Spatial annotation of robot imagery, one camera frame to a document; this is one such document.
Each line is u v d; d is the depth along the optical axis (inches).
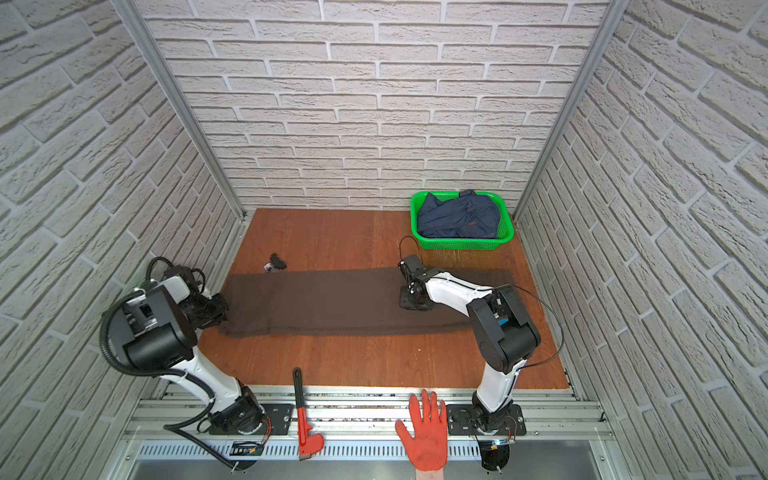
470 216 43.3
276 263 40.6
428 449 27.4
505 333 18.9
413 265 29.9
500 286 20.2
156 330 19.3
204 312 30.5
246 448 28.5
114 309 17.9
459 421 29.0
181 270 30.5
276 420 28.6
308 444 27.4
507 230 41.5
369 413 30.1
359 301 35.6
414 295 27.4
